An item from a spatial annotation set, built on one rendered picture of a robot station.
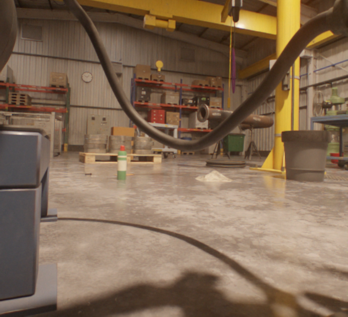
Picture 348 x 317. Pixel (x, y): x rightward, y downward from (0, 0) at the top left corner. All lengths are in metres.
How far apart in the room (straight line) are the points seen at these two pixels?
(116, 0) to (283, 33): 9.17
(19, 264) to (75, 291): 0.10
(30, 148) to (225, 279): 0.39
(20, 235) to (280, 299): 0.40
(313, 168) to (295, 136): 0.30
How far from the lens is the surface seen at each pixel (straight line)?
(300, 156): 2.45
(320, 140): 2.46
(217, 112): 7.19
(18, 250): 0.46
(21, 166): 0.44
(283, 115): 3.46
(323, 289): 0.57
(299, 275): 0.60
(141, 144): 4.39
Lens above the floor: 0.23
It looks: 1 degrees up
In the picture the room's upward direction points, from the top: 2 degrees clockwise
